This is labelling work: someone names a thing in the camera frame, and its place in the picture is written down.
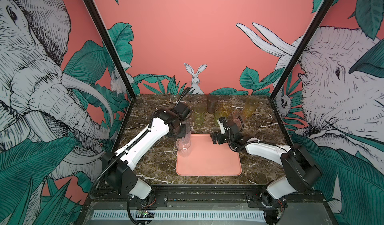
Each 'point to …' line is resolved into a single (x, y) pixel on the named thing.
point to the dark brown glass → (212, 101)
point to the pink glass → (236, 118)
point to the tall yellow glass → (250, 105)
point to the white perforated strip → (179, 215)
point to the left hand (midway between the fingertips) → (179, 132)
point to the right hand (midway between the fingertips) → (214, 131)
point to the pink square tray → (207, 158)
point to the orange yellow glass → (226, 107)
